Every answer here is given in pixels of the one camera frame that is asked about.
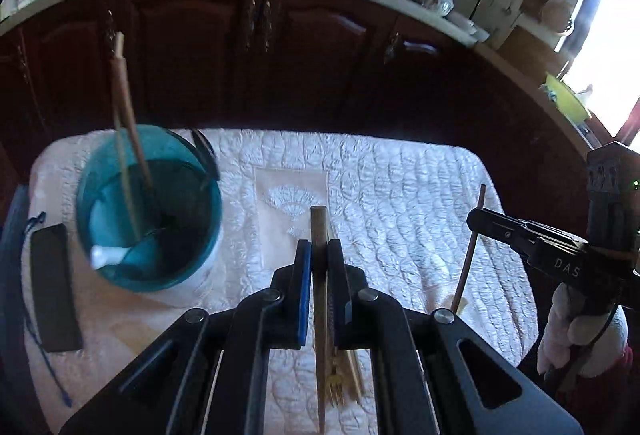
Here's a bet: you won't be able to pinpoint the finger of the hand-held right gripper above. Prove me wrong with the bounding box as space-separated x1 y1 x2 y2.
466 207 538 261

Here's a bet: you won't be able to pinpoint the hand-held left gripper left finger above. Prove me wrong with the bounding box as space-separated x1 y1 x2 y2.
60 239 313 435

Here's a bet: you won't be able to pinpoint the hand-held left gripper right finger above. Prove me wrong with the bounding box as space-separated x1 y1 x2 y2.
327 239 586 435

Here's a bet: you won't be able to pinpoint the thin bamboo chopstick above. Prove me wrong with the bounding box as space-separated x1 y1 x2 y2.
114 110 142 240
450 185 487 313
310 206 331 433
111 32 153 190

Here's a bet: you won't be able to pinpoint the bundle of bamboo chopsticks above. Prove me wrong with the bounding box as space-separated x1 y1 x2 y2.
345 347 365 408

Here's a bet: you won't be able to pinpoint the wooden handled fork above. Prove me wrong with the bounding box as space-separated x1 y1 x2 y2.
325 355 347 410

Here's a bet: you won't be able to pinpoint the teal rimmed white utensil holder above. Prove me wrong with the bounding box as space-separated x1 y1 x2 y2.
76 125 223 308

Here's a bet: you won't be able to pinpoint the metal spoon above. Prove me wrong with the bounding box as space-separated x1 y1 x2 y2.
191 129 222 180

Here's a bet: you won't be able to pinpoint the white ceramic soup spoon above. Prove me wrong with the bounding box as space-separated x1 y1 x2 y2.
90 242 131 271

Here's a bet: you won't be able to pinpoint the person's right forearm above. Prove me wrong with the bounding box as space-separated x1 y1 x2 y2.
565 345 636 421

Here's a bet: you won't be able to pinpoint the person's right hand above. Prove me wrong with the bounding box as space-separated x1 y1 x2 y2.
537 287 628 378

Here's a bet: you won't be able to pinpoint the white quilted table cover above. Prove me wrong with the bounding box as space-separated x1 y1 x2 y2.
22 127 538 435

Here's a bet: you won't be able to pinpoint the green plastic basin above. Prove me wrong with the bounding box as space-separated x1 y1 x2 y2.
545 74 593 123

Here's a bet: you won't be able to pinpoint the wooden cutting board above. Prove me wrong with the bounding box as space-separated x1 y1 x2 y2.
492 27 571 76

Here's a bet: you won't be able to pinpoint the round woven basket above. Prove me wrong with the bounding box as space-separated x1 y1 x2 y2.
542 0 573 33

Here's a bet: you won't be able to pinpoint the window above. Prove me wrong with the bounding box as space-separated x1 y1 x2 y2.
565 0 640 136

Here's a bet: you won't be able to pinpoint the dark wooden base cabinets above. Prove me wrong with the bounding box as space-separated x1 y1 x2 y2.
0 0 601 166

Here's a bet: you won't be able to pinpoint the black smartphone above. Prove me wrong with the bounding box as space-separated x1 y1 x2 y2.
31 223 84 352

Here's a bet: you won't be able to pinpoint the blue cloth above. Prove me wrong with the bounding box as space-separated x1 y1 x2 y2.
0 185 31 316

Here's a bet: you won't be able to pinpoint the wall mounted chopstick holder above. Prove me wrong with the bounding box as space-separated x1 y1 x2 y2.
520 0 558 23

